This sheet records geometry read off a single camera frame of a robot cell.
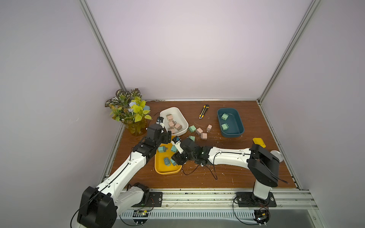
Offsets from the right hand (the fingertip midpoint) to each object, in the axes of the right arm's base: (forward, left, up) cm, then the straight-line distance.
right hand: (173, 152), depth 81 cm
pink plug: (+20, -16, -8) cm, 27 cm away
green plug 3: (+14, -11, -7) cm, 19 cm away
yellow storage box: (-6, +9, -9) cm, 14 cm away
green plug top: (+21, -11, -8) cm, 25 cm away
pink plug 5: (+23, -1, -7) cm, 24 cm away
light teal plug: (+4, +9, -6) cm, 11 cm away
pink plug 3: (+16, -19, -9) cm, 26 cm away
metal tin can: (+2, -63, -5) cm, 63 cm away
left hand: (+11, +4, +7) cm, 14 cm away
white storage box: (+28, +3, -8) cm, 30 cm away
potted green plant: (+19, +27, +16) cm, 37 cm away
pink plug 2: (+22, -23, -7) cm, 33 cm away
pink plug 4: (+20, +3, -8) cm, 21 cm away
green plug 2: (+33, -36, -8) cm, 49 cm away
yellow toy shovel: (+13, -57, -10) cm, 59 cm away
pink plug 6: (+32, +7, -8) cm, 34 cm away
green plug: (+24, -35, -8) cm, 43 cm away
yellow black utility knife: (+42, -21, -8) cm, 48 cm away
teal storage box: (+30, -40, -11) cm, 51 cm away
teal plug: (-4, +4, -5) cm, 8 cm away
